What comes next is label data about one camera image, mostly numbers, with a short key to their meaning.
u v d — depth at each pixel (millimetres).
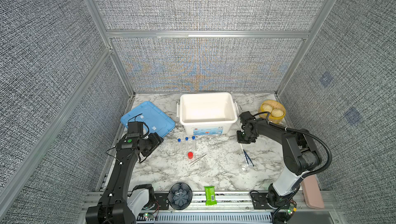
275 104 1087
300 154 481
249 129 710
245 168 830
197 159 875
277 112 1003
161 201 732
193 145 858
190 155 871
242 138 836
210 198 732
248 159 875
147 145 663
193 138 780
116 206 386
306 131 497
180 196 746
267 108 1033
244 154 885
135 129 626
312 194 745
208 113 1099
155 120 1037
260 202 724
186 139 780
